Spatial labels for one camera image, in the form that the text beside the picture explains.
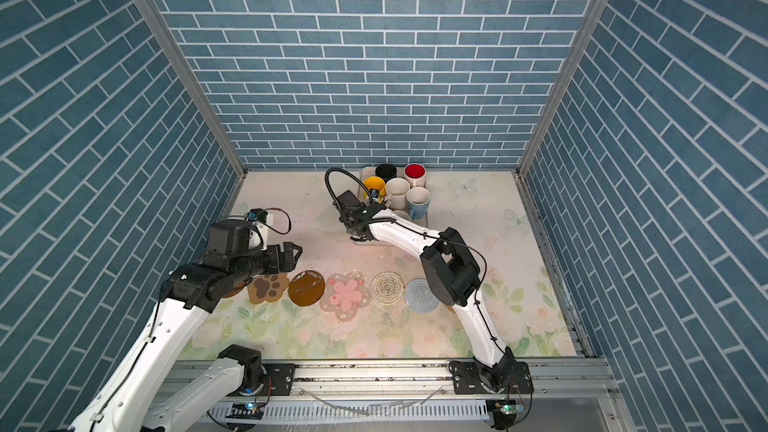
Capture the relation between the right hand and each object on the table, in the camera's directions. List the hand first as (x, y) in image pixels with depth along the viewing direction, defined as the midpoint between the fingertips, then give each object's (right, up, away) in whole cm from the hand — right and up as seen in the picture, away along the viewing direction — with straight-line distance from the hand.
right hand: (358, 224), depth 96 cm
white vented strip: (+4, -43, -25) cm, 50 cm away
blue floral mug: (+20, +8, +10) cm, 24 cm away
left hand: (-14, -4, -22) cm, 26 cm away
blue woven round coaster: (+19, -20, -9) cm, 30 cm away
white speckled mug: (+12, +11, +12) cm, 20 cm away
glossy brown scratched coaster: (-15, -18, -7) cm, 25 cm away
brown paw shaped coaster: (-26, -18, -7) cm, 33 cm away
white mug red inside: (+19, +18, +16) cm, 31 cm away
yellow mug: (+5, +14, +9) cm, 17 cm away
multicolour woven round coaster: (+10, -19, -7) cm, 22 cm away
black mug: (+9, +18, +13) cm, 24 cm away
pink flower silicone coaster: (-3, -20, -7) cm, 22 cm away
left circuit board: (-25, -44, -24) cm, 55 cm away
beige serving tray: (-1, +18, +20) cm, 27 cm away
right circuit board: (+39, -44, -25) cm, 63 cm away
